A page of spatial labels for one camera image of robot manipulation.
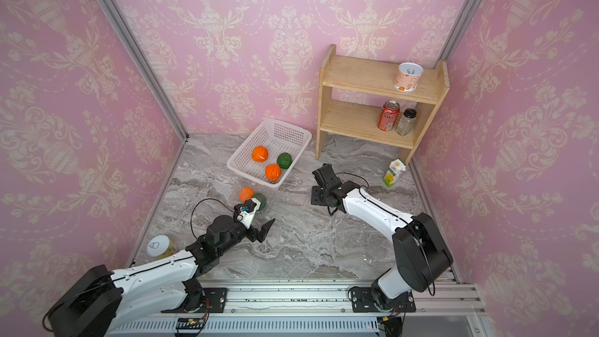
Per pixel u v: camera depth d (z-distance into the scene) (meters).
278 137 1.17
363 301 0.73
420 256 0.43
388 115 0.87
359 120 0.99
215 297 0.75
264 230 0.74
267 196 0.92
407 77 0.71
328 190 0.73
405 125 0.87
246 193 0.93
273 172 1.00
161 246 0.80
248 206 0.70
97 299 0.42
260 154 1.05
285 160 1.05
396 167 0.92
